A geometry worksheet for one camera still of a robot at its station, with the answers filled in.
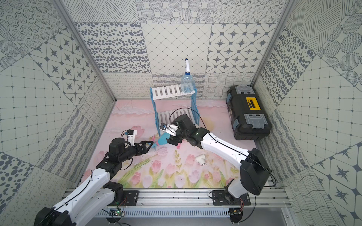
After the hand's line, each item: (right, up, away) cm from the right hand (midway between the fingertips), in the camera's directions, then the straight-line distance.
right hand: (172, 129), depth 81 cm
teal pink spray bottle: (-8, -8, +11) cm, 16 cm away
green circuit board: (-28, -41, -11) cm, 50 cm away
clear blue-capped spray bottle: (+9, +30, +11) cm, 34 cm away
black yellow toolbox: (+47, +4, +3) cm, 47 cm away
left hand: (-15, -6, 0) cm, 17 cm away
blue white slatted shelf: (-7, +19, +39) cm, 43 cm away
